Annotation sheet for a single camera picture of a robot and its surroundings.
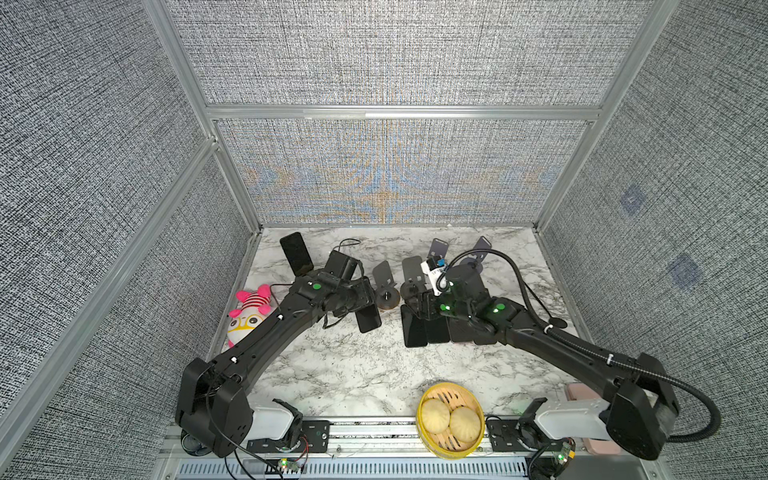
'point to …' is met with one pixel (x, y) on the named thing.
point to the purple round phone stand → (438, 248)
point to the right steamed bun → (465, 424)
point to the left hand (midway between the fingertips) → (370, 298)
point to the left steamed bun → (436, 415)
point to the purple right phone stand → (483, 244)
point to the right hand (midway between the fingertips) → (412, 294)
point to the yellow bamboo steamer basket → (444, 445)
